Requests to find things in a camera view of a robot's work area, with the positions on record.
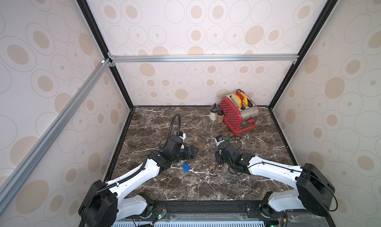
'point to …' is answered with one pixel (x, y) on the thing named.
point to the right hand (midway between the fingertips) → (217, 153)
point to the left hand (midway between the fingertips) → (196, 150)
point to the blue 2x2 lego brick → (186, 167)
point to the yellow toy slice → (245, 100)
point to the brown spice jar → (220, 117)
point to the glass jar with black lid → (214, 109)
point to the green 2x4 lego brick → (226, 138)
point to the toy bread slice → (236, 100)
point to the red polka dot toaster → (239, 112)
